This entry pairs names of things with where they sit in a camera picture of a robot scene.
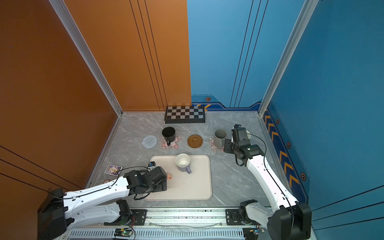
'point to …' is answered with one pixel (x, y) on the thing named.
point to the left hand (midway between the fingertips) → (161, 184)
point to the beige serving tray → (197, 185)
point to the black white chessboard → (181, 114)
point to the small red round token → (106, 181)
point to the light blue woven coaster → (149, 141)
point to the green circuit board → (123, 232)
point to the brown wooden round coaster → (195, 141)
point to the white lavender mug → (182, 161)
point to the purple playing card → (113, 170)
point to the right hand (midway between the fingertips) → (227, 144)
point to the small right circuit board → (257, 231)
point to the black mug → (169, 134)
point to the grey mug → (220, 135)
